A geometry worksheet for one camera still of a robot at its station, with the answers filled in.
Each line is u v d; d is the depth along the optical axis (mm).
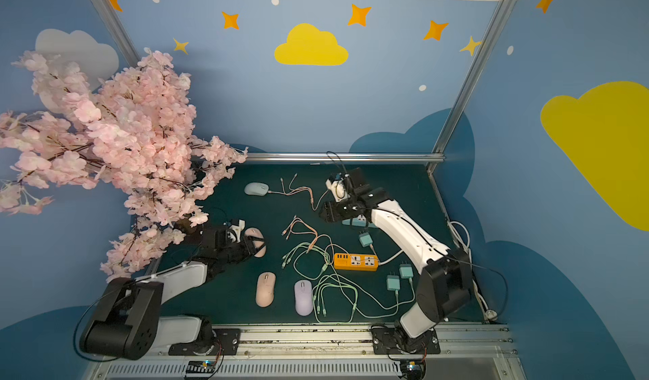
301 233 988
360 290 841
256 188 1104
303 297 815
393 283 847
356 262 883
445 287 432
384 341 747
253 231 887
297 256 925
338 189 734
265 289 820
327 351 733
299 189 1109
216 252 708
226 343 750
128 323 424
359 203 601
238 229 841
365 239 957
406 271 878
